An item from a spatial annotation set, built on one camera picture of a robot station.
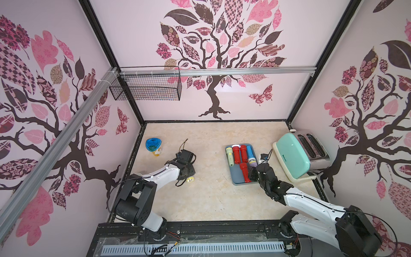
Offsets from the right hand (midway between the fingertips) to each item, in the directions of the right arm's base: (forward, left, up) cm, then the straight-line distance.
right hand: (251, 165), depth 86 cm
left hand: (-1, +35, -8) cm, 36 cm away
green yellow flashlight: (+14, +11, -6) cm, 18 cm away
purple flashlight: (-5, +35, -5) cm, 35 cm away
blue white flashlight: (+11, -2, -5) cm, 13 cm away
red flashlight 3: (+3, +3, -6) cm, 7 cm away
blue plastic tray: (+10, +3, -7) cm, 12 cm away
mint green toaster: (+2, -24, +8) cm, 26 cm away
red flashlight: (+14, +6, -6) cm, 16 cm away
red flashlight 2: (+12, +2, -6) cm, 13 cm away
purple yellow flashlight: (+5, -3, -6) cm, 9 cm away
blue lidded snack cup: (+15, +57, +2) cm, 59 cm away
